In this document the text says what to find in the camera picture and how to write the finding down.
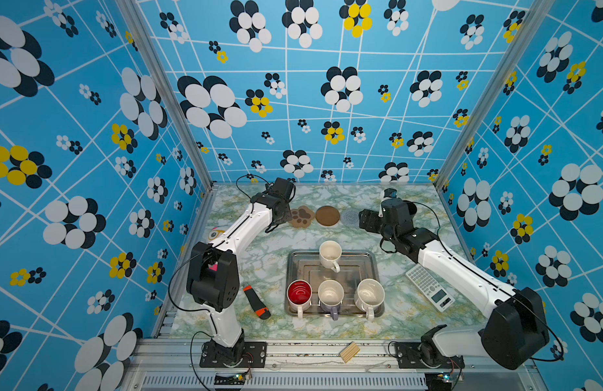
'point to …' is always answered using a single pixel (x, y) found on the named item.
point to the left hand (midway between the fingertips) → (283, 214)
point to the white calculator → (442, 299)
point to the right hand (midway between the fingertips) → (372, 213)
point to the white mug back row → (330, 254)
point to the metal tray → (355, 266)
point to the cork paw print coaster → (301, 217)
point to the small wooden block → (349, 352)
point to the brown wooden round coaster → (327, 215)
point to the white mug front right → (369, 293)
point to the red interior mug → (299, 296)
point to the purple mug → (331, 293)
